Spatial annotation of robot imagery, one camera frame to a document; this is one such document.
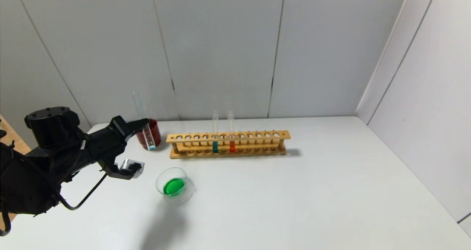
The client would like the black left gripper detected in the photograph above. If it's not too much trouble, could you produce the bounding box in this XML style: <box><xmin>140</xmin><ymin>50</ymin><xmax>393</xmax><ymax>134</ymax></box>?
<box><xmin>84</xmin><ymin>115</ymin><xmax>149</xmax><ymax>163</ymax></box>

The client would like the test tube with teal liquid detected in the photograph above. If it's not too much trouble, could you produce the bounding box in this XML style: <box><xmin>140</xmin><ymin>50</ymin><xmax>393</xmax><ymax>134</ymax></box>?
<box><xmin>132</xmin><ymin>92</ymin><xmax>156</xmax><ymax>151</ymax></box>

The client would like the test tube with blue liquid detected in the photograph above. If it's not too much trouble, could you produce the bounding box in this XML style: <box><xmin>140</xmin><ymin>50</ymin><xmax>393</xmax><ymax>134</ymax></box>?
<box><xmin>212</xmin><ymin>111</ymin><xmax>219</xmax><ymax>154</ymax></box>

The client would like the test tube with red liquid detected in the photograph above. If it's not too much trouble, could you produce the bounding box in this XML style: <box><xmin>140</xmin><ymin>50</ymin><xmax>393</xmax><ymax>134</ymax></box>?
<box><xmin>228</xmin><ymin>111</ymin><xmax>236</xmax><ymax>153</ymax></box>

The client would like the wooden test tube rack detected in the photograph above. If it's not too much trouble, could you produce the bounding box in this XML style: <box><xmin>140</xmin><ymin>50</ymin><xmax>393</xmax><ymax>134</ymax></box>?
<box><xmin>166</xmin><ymin>130</ymin><xmax>291</xmax><ymax>159</ymax></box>

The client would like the dark red cup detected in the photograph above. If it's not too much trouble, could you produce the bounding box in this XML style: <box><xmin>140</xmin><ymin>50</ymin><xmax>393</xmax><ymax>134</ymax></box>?
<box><xmin>135</xmin><ymin>119</ymin><xmax>162</xmax><ymax>150</ymax></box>

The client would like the clear glass beaker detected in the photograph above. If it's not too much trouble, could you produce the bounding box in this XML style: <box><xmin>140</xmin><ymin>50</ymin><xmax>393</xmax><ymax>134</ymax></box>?
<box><xmin>156</xmin><ymin>167</ymin><xmax>195</xmax><ymax>206</ymax></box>

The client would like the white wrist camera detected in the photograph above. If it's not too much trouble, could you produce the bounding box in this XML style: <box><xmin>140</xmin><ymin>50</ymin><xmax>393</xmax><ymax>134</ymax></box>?
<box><xmin>118</xmin><ymin>159</ymin><xmax>145</xmax><ymax>180</ymax></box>

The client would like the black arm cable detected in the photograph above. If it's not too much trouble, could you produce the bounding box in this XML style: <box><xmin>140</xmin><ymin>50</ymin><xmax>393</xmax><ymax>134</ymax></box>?
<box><xmin>55</xmin><ymin>173</ymin><xmax>109</xmax><ymax>211</ymax></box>

